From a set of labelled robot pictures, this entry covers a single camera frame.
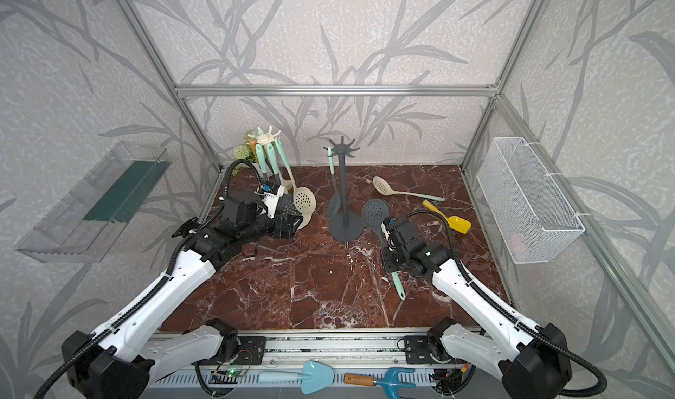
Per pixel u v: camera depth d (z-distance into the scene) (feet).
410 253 1.90
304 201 3.00
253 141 2.36
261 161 2.42
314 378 2.28
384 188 3.65
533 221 2.02
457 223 3.35
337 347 2.48
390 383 2.23
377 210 2.84
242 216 1.85
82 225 2.08
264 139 2.41
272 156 2.43
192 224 2.65
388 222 2.37
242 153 3.47
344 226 3.28
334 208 2.99
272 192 2.15
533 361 1.23
